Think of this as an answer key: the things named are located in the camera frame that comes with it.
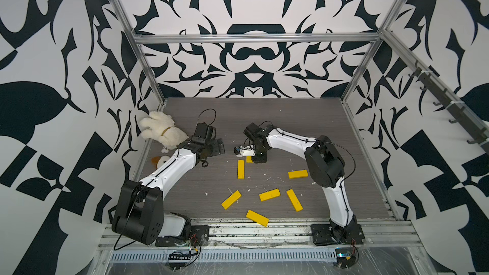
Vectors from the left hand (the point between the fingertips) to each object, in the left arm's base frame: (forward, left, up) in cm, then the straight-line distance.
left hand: (212, 144), depth 89 cm
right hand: (0, -20, -9) cm, 22 cm away
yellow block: (-24, -36, -9) cm, 44 cm away
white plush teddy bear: (+10, +25, +1) cm, 27 cm away
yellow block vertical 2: (-22, -8, -9) cm, 25 cm away
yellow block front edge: (-30, -19, -9) cm, 36 cm away
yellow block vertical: (-9, -13, -9) cm, 18 cm away
